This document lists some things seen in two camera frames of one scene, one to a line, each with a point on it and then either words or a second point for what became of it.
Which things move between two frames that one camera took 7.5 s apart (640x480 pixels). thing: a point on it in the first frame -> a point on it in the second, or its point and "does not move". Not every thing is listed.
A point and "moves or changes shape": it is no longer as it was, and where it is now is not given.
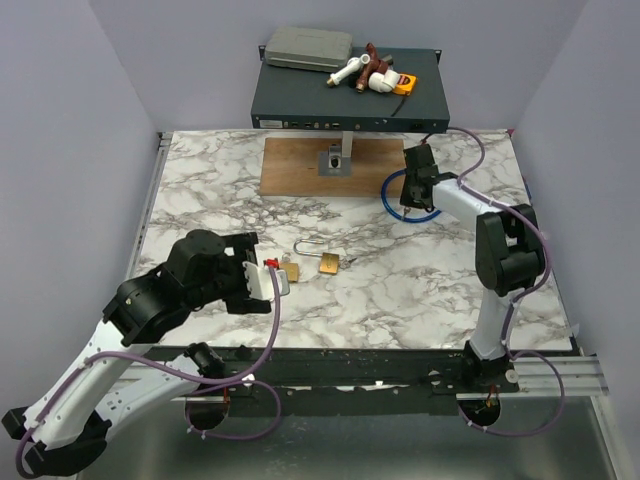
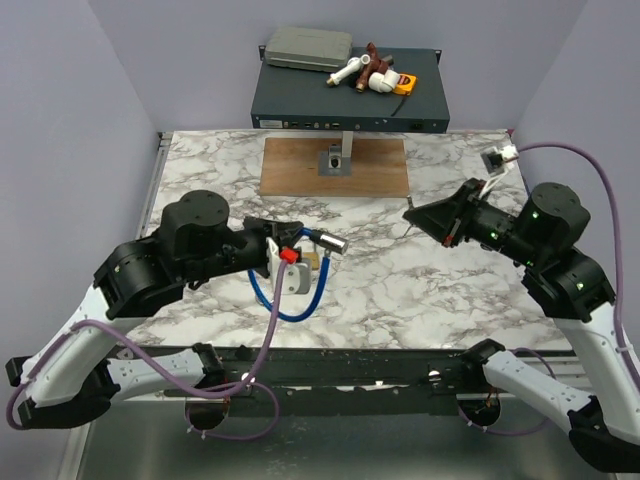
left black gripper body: [235, 288] -> [254, 241]
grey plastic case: [306, 48] does not move
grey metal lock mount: [337, 161] does not move
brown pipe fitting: [373, 66] does not move
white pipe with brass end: [354, 65] does not move
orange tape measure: [404, 84] does not move
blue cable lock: [401, 218] -> [325, 242]
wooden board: [290, 167] does not move
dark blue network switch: [292, 98] does not move
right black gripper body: [407, 196] -> [485, 221]
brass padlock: [328, 263] moves or changes shape
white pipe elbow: [384, 82] does not move
